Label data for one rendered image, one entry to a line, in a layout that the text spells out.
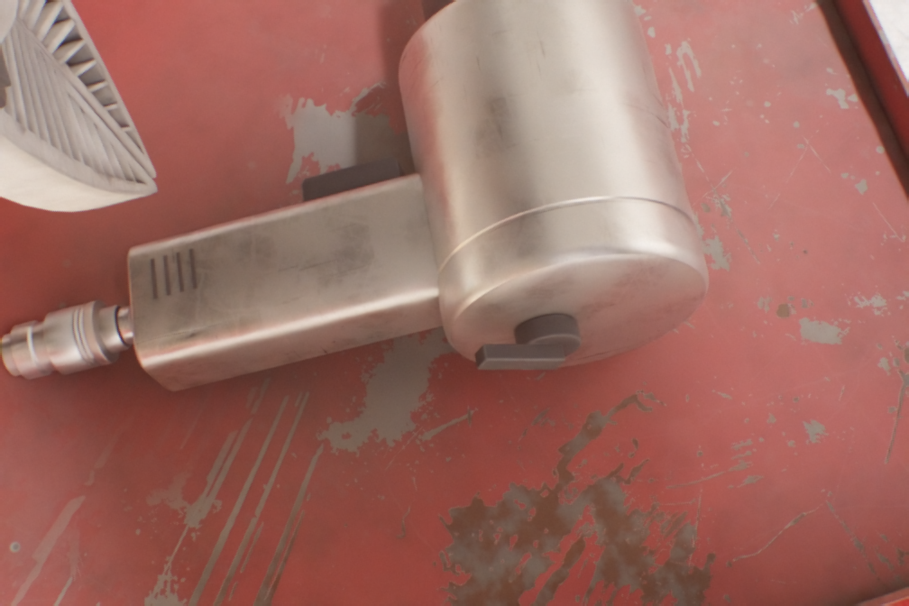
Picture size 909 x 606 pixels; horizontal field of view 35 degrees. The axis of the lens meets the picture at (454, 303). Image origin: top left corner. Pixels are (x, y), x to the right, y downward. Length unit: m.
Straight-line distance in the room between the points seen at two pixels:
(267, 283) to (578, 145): 0.12
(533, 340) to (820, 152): 0.17
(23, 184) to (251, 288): 0.14
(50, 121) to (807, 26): 0.34
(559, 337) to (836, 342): 0.13
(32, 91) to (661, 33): 0.31
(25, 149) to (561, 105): 0.19
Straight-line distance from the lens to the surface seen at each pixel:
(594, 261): 0.46
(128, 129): 0.45
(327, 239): 0.51
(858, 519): 0.56
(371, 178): 0.53
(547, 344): 0.49
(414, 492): 0.54
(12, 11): 0.32
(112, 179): 0.42
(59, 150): 0.39
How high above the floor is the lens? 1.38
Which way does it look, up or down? 71 degrees down
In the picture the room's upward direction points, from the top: straight up
